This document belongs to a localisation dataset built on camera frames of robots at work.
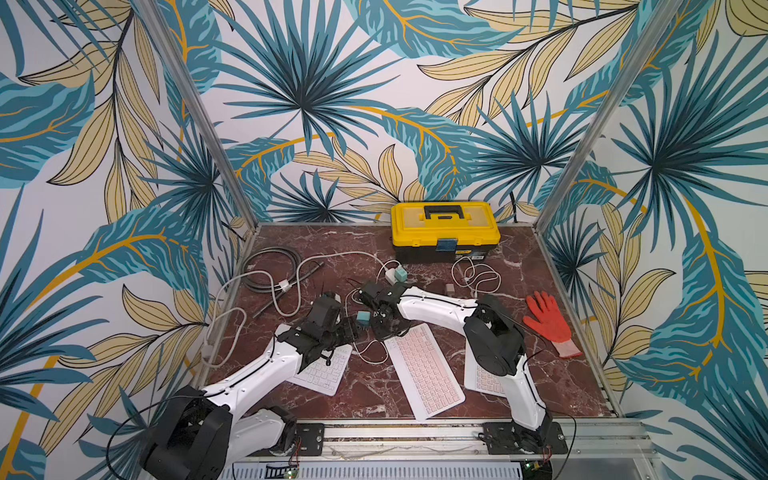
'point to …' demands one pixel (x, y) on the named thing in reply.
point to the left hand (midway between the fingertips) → (355, 332)
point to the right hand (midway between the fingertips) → (384, 331)
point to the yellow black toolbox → (438, 232)
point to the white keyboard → (322, 378)
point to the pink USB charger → (450, 289)
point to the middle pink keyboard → (425, 371)
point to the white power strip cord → (275, 297)
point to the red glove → (552, 323)
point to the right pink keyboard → (480, 379)
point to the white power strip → (390, 275)
